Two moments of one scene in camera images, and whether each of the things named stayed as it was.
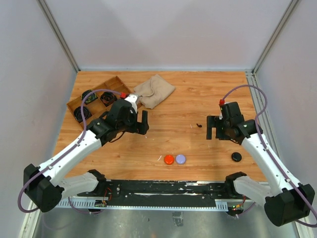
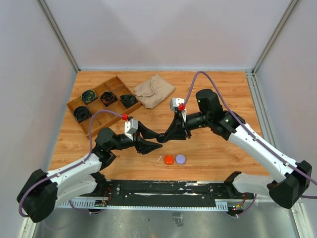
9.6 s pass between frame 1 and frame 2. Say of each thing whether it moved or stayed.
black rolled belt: stayed
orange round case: stayed
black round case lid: moved
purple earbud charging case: stayed
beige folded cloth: stayed
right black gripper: moved
